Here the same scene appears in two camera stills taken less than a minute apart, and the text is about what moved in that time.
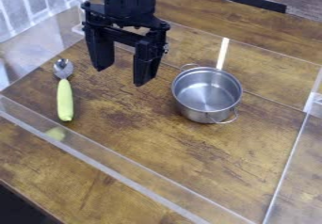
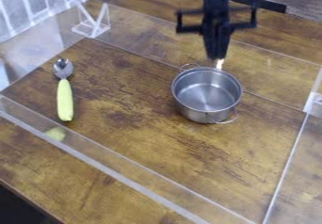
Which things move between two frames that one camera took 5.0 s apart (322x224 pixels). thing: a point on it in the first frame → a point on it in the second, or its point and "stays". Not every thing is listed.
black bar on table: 247,0 stays
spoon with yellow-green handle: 62,69 stays
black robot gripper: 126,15 → 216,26
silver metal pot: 205,93 stays
